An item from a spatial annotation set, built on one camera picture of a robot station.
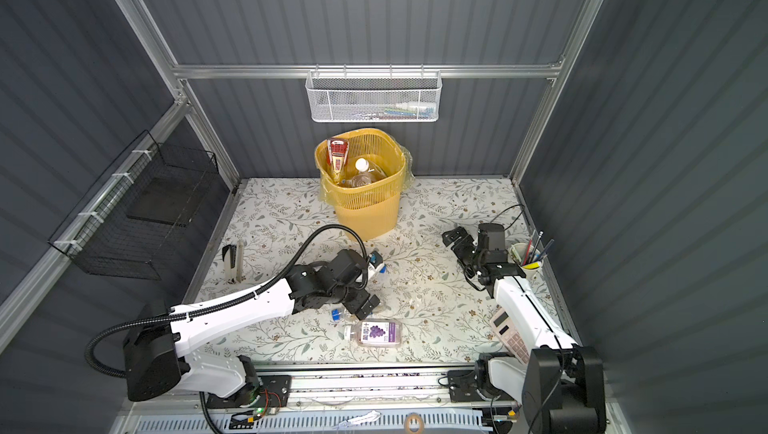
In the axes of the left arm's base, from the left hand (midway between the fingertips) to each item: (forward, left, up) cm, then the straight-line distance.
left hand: (368, 289), depth 79 cm
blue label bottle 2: (-3, +10, -8) cm, 13 cm away
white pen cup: (+8, -47, -1) cm, 48 cm away
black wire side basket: (+13, +57, +16) cm, 61 cm away
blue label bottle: (+1, -2, +13) cm, 13 cm away
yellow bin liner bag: (+39, -6, +14) cm, 42 cm away
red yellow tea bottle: (+36, +8, +17) cm, 41 cm away
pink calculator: (-11, -38, -9) cm, 41 cm away
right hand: (+11, -25, +2) cm, 28 cm away
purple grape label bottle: (-9, -1, -8) cm, 12 cm away
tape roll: (-27, -9, -12) cm, 31 cm away
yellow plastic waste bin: (+22, 0, +6) cm, 22 cm away
